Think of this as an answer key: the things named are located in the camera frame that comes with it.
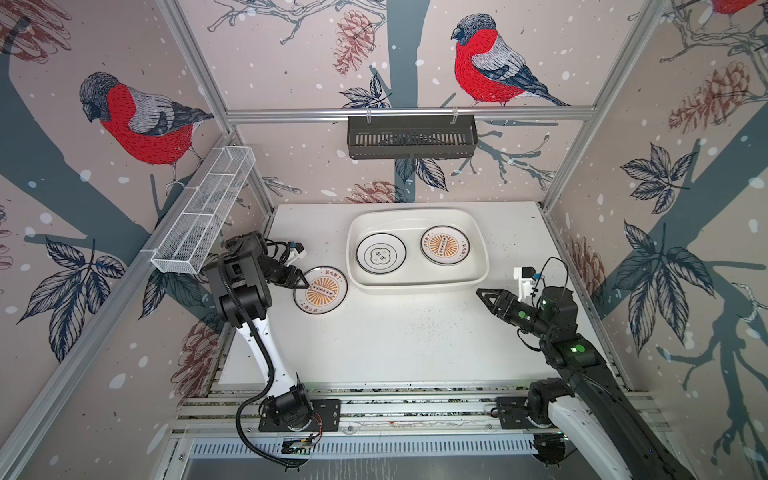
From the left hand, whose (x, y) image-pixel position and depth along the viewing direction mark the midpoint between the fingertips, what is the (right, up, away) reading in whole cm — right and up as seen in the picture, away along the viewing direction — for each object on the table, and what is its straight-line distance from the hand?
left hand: (296, 284), depth 96 cm
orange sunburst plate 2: (+10, -3, +1) cm, 10 cm away
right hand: (+54, 0, -21) cm, 58 cm away
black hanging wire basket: (+39, +51, +9) cm, 65 cm away
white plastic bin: (+41, +3, +5) cm, 41 cm away
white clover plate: (+28, +10, +8) cm, 31 cm away
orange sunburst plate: (+51, +12, +11) cm, 54 cm away
